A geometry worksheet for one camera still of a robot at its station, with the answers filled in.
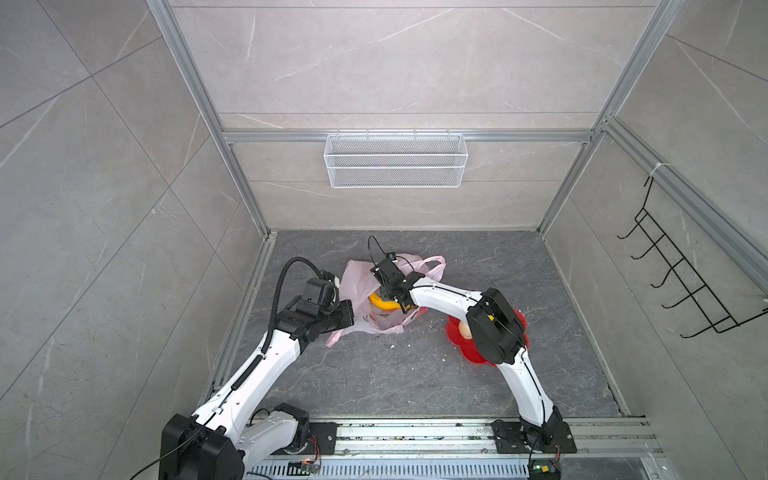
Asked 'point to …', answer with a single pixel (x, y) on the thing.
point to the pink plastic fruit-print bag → (358, 285)
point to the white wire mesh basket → (396, 161)
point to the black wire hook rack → (716, 315)
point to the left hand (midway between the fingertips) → (353, 306)
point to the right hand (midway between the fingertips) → (391, 284)
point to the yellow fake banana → (385, 305)
